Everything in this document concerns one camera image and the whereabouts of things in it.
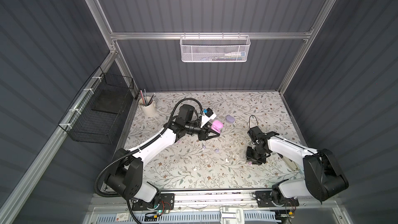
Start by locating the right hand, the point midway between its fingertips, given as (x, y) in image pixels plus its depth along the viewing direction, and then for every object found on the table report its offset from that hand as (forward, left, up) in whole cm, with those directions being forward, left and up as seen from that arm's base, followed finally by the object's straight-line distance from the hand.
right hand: (250, 161), depth 86 cm
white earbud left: (-5, +31, 0) cm, 31 cm away
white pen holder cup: (+32, +63, +11) cm, 71 cm away
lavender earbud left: (+8, +26, 0) cm, 27 cm away
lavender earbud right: (+6, +18, 0) cm, 19 cm away
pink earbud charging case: (+9, +20, +22) cm, 31 cm away
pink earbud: (-1, 0, 0) cm, 1 cm away
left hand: (+5, +18, +20) cm, 28 cm away
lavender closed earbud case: (+29, +8, -1) cm, 31 cm away
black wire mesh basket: (+12, +78, +28) cm, 83 cm away
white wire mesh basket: (+72, +18, +27) cm, 79 cm away
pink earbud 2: (+11, +41, 0) cm, 43 cm away
